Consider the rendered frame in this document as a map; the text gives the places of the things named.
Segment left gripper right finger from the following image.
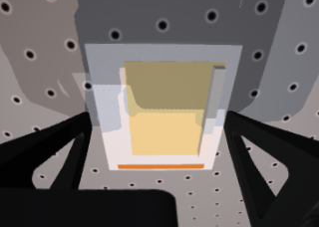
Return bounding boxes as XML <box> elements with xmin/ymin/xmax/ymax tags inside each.
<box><xmin>223</xmin><ymin>111</ymin><xmax>319</xmax><ymax>227</ymax></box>

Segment grey perforated base plate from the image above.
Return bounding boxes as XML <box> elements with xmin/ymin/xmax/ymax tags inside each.
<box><xmin>0</xmin><ymin>0</ymin><xmax>319</xmax><ymax>227</ymax></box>

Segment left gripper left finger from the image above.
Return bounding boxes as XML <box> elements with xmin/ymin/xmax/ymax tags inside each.
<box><xmin>0</xmin><ymin>112</ymin><xmax>92</xmax><ymax>189</ymax></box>

